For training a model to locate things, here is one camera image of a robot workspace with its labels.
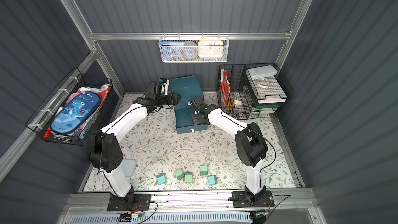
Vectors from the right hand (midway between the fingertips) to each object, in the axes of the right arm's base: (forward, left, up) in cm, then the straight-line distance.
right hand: (201, 116), depth 93 cm
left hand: (+6, +14, +11) cm, 19 cm away
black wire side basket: (+3, +63, +24) cm, 67 cm away
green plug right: (-28, -2, -10) cm, 30 cm away
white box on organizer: (+29, -40, +11) cm, 51 cm away
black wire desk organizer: (+13, -31, +8) cm, 35 cm away
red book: (+33, -18, -5) cm, 38 cm away
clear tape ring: (+18, -38, +9) cm, 43 cm away
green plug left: (-31, +11, -10) cm, 34 cm away
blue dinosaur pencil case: (-16, +52, +24) cm, 60 cm away
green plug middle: (-33, +6, -9) cm, 34 cm away
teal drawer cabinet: (+12, +11, +10) cm, 19 cm away
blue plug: (-33, +20, -10) cm, 40 cm away
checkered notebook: (+11, -43, +8) cm, 45 cm away
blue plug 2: (-34, -6, -9) cm, 36 cm away
